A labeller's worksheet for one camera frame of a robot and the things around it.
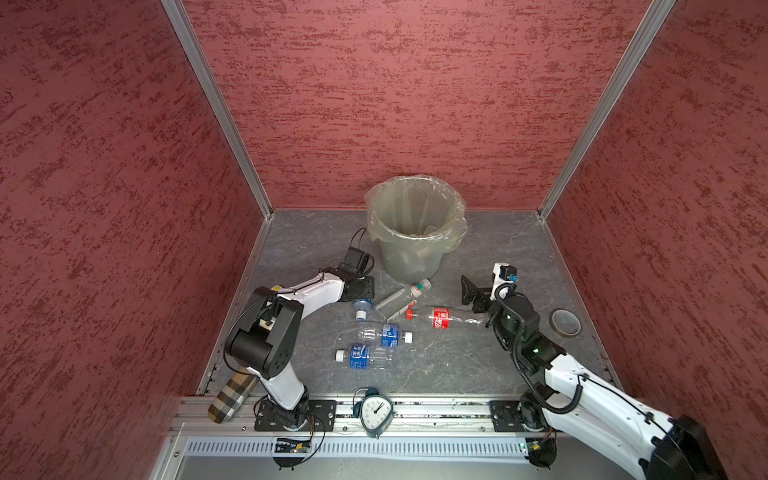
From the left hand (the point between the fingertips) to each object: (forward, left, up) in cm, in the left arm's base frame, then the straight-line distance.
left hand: (365, 293), depth 95 cm
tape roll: (-8, -64, -3) cm, 64 cm away
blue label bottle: (-5, +1, +2) cm, 6 cm away
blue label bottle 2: (-15, -8, +3) cm, 17 cm away
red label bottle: (-10, -24, +4) cm, 26 cm away
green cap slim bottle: (-1, -13, -1) cm, 13 cm away
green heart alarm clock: (-33, -5, +2) cm, 34 cm away
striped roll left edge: (-31, +32, +1) cm, 44 cm away
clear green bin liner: (+24, -17, +13) cm, 32 cm away
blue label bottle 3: (-21, -1, +3) cm, 21 cm away
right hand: (-4, -31, +15) cm, 35 cm away
